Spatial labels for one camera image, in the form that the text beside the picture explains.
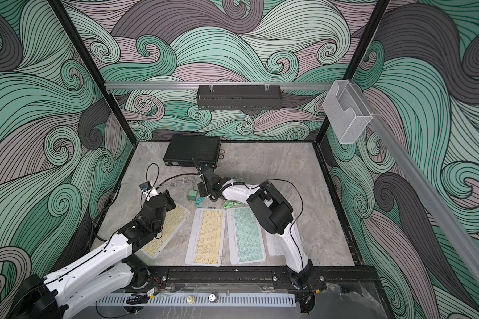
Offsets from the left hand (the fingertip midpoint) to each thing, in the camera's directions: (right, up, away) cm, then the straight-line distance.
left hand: (166, 190), depth 81 cm
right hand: (+11, -2, +15) cm, 19 cm away
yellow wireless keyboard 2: (+16, -23, 0) cm, 29 cm away
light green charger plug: (+8, -5, +14) cm, 17 cm away
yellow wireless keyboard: (+1, -15, +7) cm, 16 cm away
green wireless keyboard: (+33, -22, +1) cm, 40 cm away
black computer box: (+11, +17, +30) cm, 37 cm away
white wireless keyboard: (+46, -22, +1) cm, 51 cm away
